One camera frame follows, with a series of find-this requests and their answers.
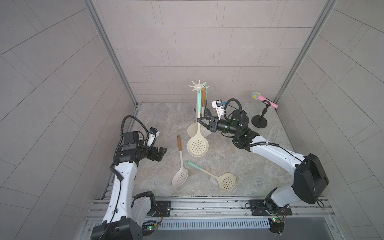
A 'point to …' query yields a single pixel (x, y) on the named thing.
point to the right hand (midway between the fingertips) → (199, 122)
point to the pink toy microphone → (256, 95)
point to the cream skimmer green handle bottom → (227, 181)
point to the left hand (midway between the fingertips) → (159, 144)
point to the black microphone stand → (259, 121)
